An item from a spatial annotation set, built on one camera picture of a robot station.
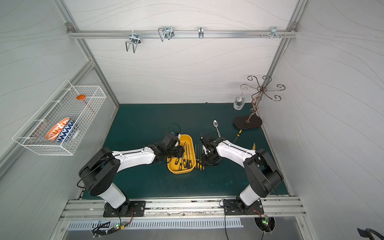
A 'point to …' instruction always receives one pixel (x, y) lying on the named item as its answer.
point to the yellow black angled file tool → (200, 164)
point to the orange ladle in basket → (82, 97)
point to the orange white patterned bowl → (52, 134)
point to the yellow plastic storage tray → (187, 162)
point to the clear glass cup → (239, 102)
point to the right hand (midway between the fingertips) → (206, 163)
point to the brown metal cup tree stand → (251, 121)
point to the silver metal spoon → (216, 124)
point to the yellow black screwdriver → (238, 135)
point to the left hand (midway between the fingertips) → (185, 151)
